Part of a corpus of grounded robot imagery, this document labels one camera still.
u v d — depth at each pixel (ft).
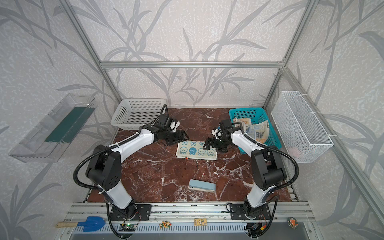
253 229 2.47
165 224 2.31
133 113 3.79
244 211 2.15
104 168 1.52
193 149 3.15
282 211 2.47
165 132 2.47
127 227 2.35
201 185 2.58
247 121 3.55
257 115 3.58
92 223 2.32
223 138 2.54
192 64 5.74
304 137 1.98
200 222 2.31
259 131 3.33
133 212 2.33
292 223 2.32
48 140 2.07
